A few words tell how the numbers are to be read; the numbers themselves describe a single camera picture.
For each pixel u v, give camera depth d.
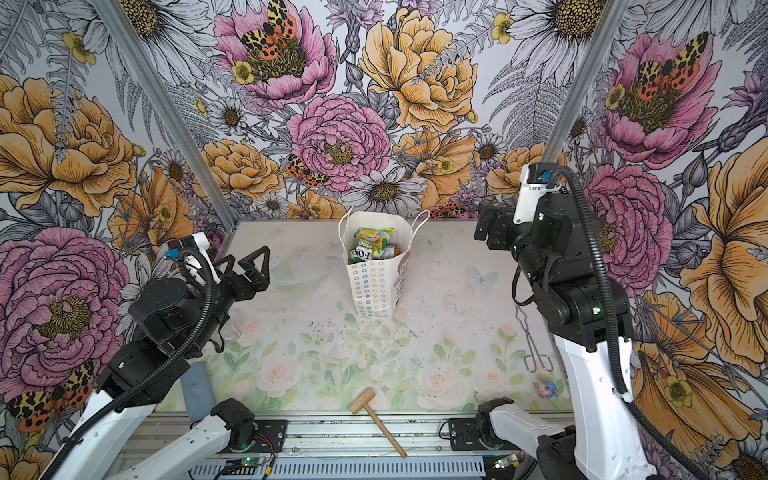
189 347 0.39
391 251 0.91
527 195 0.45
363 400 0.78
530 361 0.87
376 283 0.83
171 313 0.41
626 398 0.32
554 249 0.36
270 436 0.73
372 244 0.87
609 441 0.34
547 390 0.76
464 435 0.74
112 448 0.40
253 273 0.53
